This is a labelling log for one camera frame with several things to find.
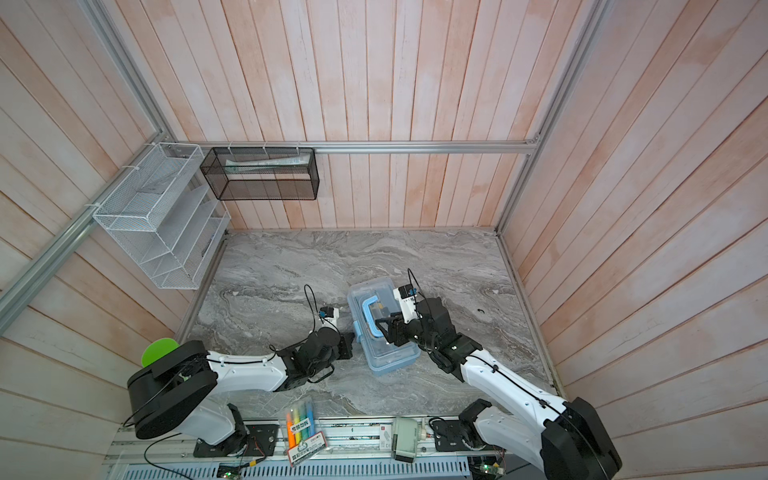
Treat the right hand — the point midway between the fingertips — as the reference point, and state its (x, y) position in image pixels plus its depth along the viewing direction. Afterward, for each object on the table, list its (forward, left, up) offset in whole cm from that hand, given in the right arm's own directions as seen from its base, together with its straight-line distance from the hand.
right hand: (384, 319), depth 81 cm
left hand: (-3, +8, -9) cm, 13 cm away
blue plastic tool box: (+7, +4, -1) cm, 8 cm away
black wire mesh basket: (+50, +44, +13) cm, 68 cm away
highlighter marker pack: (-27, +20, -12) cm, 36 cm away
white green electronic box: (-28, -5, -8) cm, 29 cm away
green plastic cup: (-11, +56, +3) cm, 58 cm away
